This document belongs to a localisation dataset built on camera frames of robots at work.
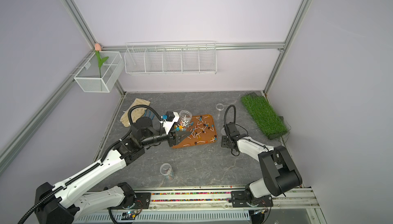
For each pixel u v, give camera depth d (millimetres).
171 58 1010
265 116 1021
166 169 785
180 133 622
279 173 439
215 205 738
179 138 614
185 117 598
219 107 992
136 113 1082
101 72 887
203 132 966
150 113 540
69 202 408
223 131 877
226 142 846
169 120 567
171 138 590
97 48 894
